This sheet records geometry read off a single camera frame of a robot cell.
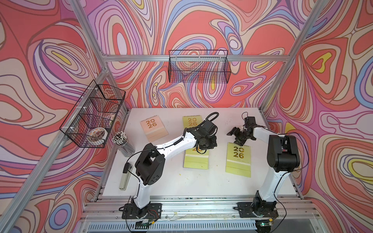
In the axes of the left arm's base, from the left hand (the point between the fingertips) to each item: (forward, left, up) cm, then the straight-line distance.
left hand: (218, 146), depth 84 cm
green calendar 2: (-3, -14, -11) cm, 18 cm away
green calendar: (+30, +15, -11) cm, 35 cm away
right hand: (+12, -12, -10) cm, 20 cm away
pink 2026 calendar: (+21, +43, -10) cm, 50 cm away
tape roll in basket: (-2, +64, +14) cm, 65 cm away
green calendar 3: (-3, +14, -11) cm, 18 cm away
